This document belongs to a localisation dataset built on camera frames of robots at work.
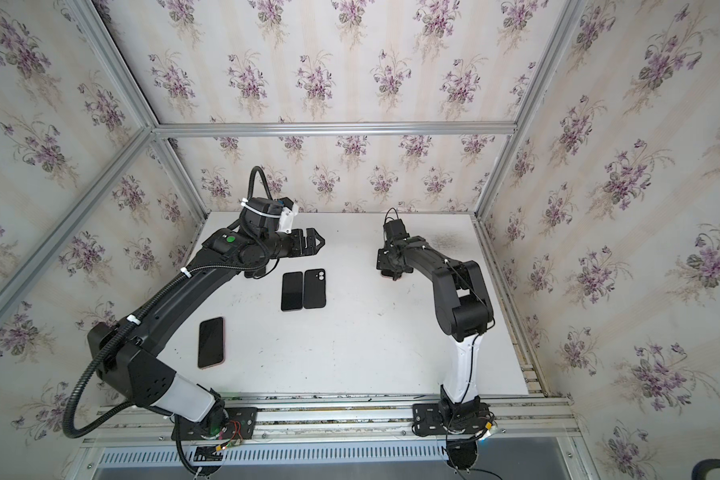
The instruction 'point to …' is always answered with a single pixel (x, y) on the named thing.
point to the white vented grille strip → (429, 453)
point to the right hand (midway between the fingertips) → (389, 264)
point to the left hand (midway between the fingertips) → (312, 238)
